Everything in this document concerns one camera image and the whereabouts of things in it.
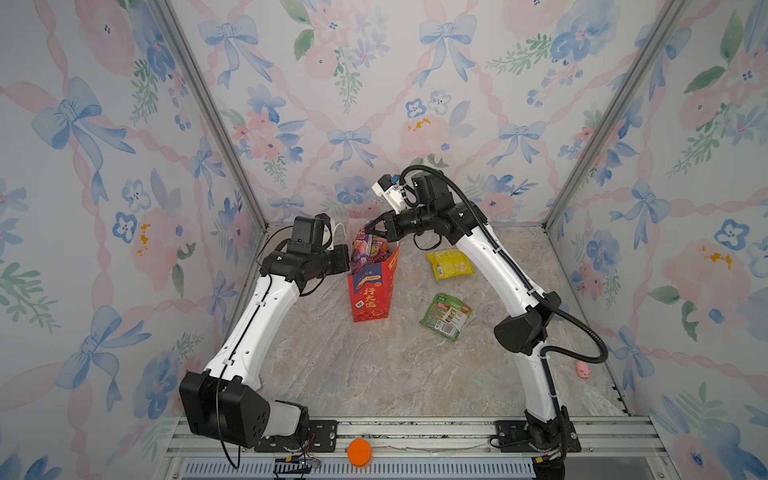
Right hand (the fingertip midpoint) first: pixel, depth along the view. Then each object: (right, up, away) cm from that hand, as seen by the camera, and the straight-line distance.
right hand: (367, 226), depth 73 cm
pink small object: (+59, -39, +10) cm, 72 cm away
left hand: (-5, -7, +4) cm, 10 cm away
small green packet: (+24, -26, +21) cm, 42 cm away
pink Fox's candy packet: (0, -6, -2) cm, 6 cm away
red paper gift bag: (+1, -17, +10) cm, 19 cm away
